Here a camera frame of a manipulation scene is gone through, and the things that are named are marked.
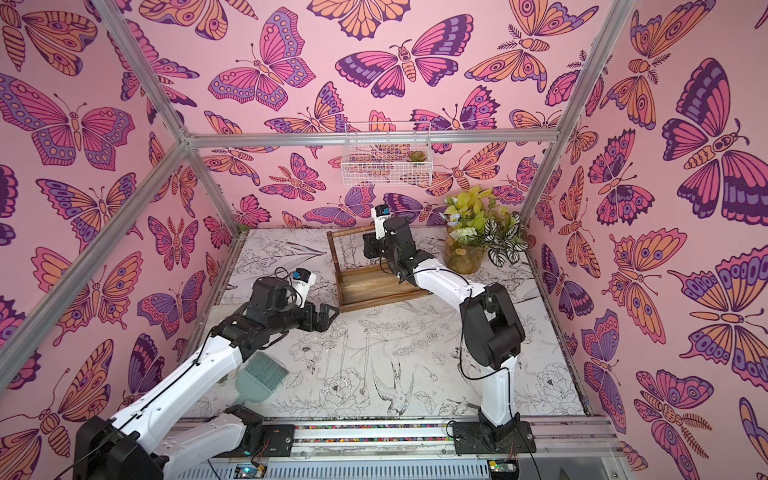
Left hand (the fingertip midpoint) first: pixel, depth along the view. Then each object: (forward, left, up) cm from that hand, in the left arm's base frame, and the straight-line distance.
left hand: (328, 306), depth 80 cm
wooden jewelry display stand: (+18, -9, -16) cm, 25 cm away
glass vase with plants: (+29, -44, +2) cm, 53 cm away
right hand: (+22, -9, +6) cm, 25 cm away
